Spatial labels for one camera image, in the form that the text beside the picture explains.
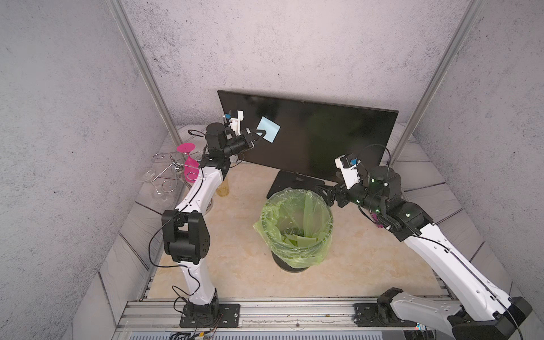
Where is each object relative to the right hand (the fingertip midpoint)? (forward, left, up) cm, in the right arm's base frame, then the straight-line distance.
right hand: (329, 179), depth 67 cm
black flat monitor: (+34, +1, -9) cm, 35 cm away
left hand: (+19, +19, +4) cm, 27 cm away
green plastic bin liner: (-2, +10, -26) cm, 28 cm away
